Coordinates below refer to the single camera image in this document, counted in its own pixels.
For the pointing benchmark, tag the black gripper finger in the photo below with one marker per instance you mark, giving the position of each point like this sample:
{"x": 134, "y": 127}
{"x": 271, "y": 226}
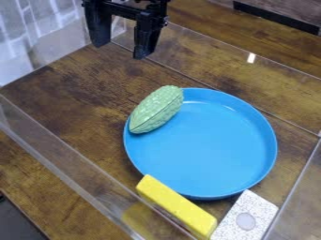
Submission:
{"x": 98, "y": 22}
{"x": 146, "y": 33}

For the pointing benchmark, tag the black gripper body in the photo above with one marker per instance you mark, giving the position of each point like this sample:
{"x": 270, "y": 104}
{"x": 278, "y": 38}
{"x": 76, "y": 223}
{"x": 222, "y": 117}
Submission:
{"x": 128, "y": 8}

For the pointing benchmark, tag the blue round tray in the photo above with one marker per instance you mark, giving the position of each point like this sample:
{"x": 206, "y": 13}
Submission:
{"x": 213, "y": 151}

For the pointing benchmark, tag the yellow block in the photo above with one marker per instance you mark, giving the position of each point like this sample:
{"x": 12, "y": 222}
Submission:
{"x": 179, "y": 209}

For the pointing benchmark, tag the white speckled block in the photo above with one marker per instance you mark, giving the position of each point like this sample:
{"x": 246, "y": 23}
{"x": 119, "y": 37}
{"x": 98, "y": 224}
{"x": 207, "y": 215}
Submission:
{"x": 247, "y": 219}

